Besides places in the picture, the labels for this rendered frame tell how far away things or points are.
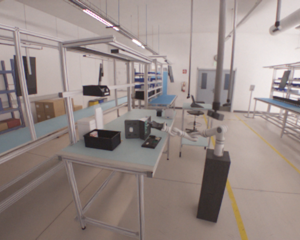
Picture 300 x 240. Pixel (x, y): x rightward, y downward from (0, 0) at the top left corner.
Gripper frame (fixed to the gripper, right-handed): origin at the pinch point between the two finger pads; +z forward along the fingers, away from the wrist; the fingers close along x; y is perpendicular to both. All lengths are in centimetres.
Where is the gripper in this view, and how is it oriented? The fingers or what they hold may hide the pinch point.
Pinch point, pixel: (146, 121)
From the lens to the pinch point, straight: 159.2
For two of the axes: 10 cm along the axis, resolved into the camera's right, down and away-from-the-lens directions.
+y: -3.7, 3.8, 8.5
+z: -9.1, -3.3, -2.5
